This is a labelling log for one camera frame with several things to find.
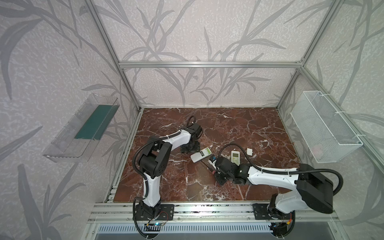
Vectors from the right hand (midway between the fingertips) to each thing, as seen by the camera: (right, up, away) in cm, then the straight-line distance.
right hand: (215, 169), depth 85 cm
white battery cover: (+24, +8, +11) cm, 27 cm away
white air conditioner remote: (+13, +5, +6) cm, 16 cm away
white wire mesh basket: (+46, +22, -22) cm, 55 cm away
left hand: (-12, +11, +12) cm, 20 cm away
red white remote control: (-9, +6, +8) cm, 14 cm away
